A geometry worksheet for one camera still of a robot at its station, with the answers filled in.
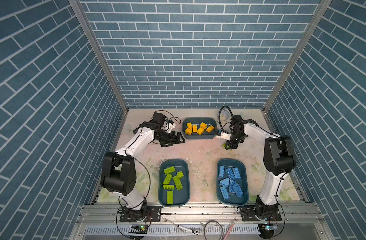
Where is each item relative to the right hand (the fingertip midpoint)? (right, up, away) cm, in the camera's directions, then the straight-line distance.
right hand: (227, 142), depth 97 cm
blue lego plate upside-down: (0, -22, -19) cm, 30 cm away
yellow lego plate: (-10, +9, +10) cm, 17 cm away
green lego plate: (-38, -19, -12) cm, 44 cm away
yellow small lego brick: (-21, +9, +11) cm, 25 cm away
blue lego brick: (-4, -19, -15) cm, 25 cm away
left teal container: (-29, -26, -21) cm, 44 cm away
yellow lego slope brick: (-15, +11, +11) cm, 22 cm away
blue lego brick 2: (-1, -17, -11) cm, 20 cm away
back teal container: (-19, +14, +13) cm, 27 cm away
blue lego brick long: (-6, -15, -11) cm, 20 cm away
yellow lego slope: (-17, +7, +8) cm, 20 cm away
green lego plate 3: (-35, -27, -18) cm, 48 cm away
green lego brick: (-37, -15, -10) cm, 41 cm away
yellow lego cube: (-26, +7, +8) cm, 28 cm away
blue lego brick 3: (+2, -16, -11) cm, 20 cm away
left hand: (-31, +2, -12) cm, 33 cm away
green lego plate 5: (-31, -20, -16) cm, 40 cm away
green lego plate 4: (-36, -22, -16) cm, 46 cm away
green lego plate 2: (-4, -1, -5) cm, 6 cm away
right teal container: (-1, -20, -13) cm, 24 cm away
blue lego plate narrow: (-6, -25, -16) cm, 30 cm away
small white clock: (0, +19, +10) cm, 22 cm away
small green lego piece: (-30, -17, -12) cm, 37 cm away
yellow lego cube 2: (-25, +11, +11) cm, 30 cm away
